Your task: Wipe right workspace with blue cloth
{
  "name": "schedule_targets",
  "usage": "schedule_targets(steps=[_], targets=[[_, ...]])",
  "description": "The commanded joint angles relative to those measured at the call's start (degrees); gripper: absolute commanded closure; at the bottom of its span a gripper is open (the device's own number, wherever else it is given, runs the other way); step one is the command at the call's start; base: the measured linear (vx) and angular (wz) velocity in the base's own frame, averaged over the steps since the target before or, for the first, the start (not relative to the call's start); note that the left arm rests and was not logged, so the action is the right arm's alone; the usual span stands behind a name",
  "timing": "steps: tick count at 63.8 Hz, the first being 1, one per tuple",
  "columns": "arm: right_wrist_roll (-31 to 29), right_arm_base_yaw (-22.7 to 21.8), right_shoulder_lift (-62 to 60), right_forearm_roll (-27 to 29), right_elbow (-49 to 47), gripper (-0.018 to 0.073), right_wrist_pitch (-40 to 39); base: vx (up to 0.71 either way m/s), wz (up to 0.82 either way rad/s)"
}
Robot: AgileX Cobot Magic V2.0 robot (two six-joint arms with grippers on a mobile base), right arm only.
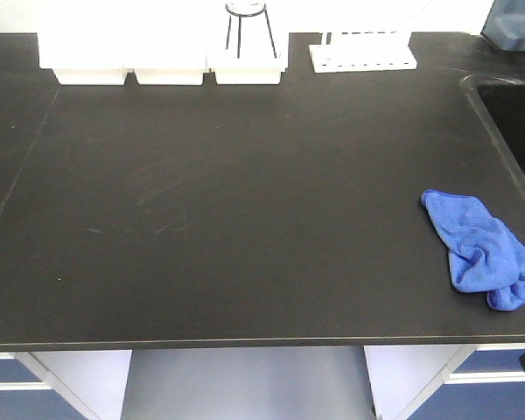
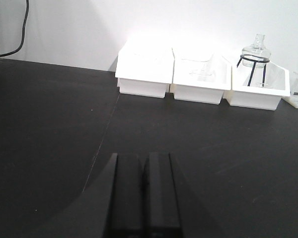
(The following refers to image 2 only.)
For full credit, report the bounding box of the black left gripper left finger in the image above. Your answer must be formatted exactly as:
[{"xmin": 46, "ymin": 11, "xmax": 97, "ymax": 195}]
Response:
[{"xmin": 43, "ymin": 153, "xmax": 144, "ymax": 238}]

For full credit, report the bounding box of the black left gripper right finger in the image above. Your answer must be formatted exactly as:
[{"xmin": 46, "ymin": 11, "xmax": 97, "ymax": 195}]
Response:
[{"xmin": 142, "ymin": 151, "xmax": 239, "ymax": 238}]

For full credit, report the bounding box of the dark-top bench with blue cabinets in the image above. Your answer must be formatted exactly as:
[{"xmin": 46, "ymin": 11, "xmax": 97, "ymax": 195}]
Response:
[{"xmin": 0, "ymin": 58, "xmax": 298, "ymax": 238}]

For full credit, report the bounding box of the white plastic bin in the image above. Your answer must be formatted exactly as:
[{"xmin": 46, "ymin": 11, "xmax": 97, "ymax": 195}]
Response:
[
  {"xmin": 171, "ymin": 47, "xmax": 232, "ymax": 105},
  {"xmin": 115, "ymin": 39, "xmax": 176, "ymax": 99},
  {"xmin": 223, "ymin": 60, "xmax": 291, "ymax": 111}
]

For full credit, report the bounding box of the clear glass flask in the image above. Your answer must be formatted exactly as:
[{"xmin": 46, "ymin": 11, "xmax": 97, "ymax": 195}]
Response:
[{"xmin": 241, "ymin": 34, "xmax": 273, "ymax": 67}]

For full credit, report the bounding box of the black wire tripod stand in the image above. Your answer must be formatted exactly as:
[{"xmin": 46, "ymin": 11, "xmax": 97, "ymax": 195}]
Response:
[{"xmin": 236, "ymin": 55, "xmax": 271, "ymax": 87}]

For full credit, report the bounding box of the black cable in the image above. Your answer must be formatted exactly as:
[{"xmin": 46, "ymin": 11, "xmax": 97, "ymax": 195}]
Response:
[{"xmin": 0, "ymin": 0, "xmax": 30, "ymax": 58}]

